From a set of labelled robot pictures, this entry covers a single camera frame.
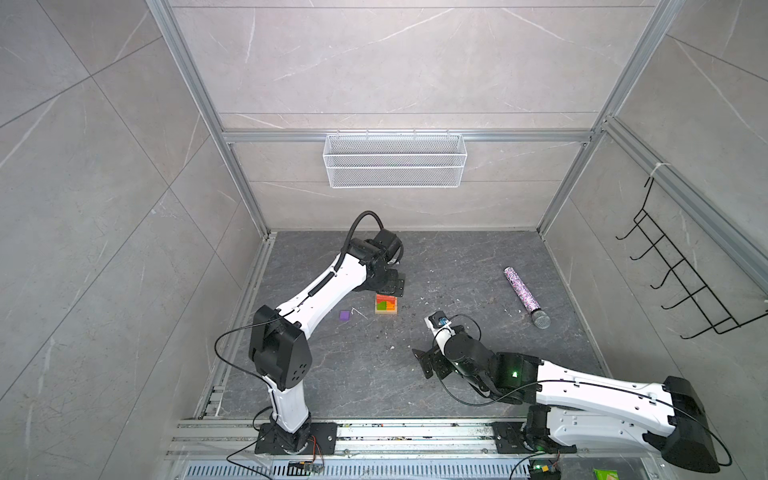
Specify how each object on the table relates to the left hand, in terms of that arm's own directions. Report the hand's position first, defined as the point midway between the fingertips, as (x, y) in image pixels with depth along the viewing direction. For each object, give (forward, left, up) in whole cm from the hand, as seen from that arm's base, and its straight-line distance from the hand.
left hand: (385, 281), depth 84 cm
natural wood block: (-1, 0, -16) cm, 16 cm away
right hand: (-17, -10, -2) cm, 20 cm away
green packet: (-46, -50, -15) cm, 70 cm away
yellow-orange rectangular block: (0, -1, -14) cm, 14 cm away
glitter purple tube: (-7, -48, -13) cm, 50 cm away
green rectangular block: (0, +1, -14) cm, 14 cm away
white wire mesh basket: (+41, -4, +13) cm, 44 cm away
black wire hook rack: (-17, -68, +17) cm, 72 cm away
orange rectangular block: (-3, +2, -3) cm, 5 cm away
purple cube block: (-2, +13, -16) cm, 21 cm away
